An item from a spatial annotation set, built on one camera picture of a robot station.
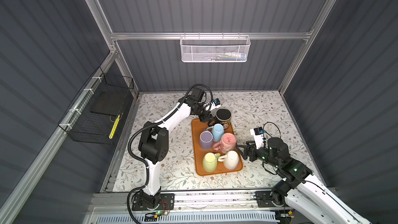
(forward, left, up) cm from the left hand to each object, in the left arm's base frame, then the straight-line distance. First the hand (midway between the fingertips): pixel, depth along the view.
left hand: (210, 114), depth 92 cm
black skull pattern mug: (-1, -8, -2) cm, 8 cm away
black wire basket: (-10, +57, +15) cm, 60 cm away
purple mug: (-15, +4, -4) cm, 16 cm away
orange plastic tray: (-2, +8, -11) cm, 14 cm away
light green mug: (-28, +3, -4) cm, 28 cm away
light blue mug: (-9, -4, -4) cm, 10 cm away
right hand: (-23, -14, +4) cm, 27 cm away
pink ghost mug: (-18, -8, -2) cm, 20 cm away
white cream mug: (-28, -8, -3) cm, 29 cm away
